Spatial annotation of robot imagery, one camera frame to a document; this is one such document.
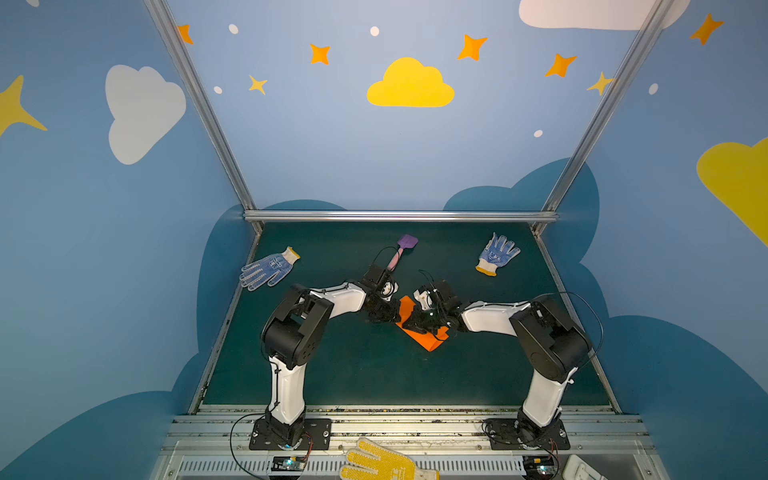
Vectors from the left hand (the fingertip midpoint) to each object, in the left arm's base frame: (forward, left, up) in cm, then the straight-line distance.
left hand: (403, 319), depth 94 cm
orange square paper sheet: (-7, -6, +2) cm, 10 cm away
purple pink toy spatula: (+35, -3, -1) cm, 35 cm away
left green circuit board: (-38, +29, -2) cm, 48 cm away
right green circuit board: (-38, -33, -2) cm, 50 cm away
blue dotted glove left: (+19, +53, -1) cm, 56 cm away
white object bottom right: (-38, -40, +1) cm, 56 cm away
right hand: (-2, 0, +1) cm, 2 cm away
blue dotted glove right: (+30, -38, -1) cm, 48 cm away
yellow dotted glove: (-38, +9, 0) cm, 39 cm away
